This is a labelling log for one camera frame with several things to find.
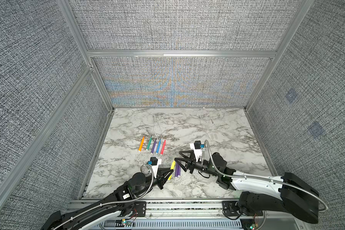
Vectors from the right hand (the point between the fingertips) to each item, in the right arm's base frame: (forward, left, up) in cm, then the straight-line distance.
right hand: (176, 155), depth 70 cm
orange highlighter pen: (+18, +23, -21) cm, 36 cm away
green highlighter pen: (+19, +18, -22) cm, 34 cm away
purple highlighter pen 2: (+17, +15, -22) cm, 31 cm away
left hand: (-4, +2, -7) cm, 8 cm away
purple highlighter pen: (0, 0, -21) cm, 21 cm away
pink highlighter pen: (+16, +8, -22) cm, 28 cm away
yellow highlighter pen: (-5, +2, -6) cm, 8 cm away
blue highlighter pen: (+17, +11, -22) cm, 30 cm away
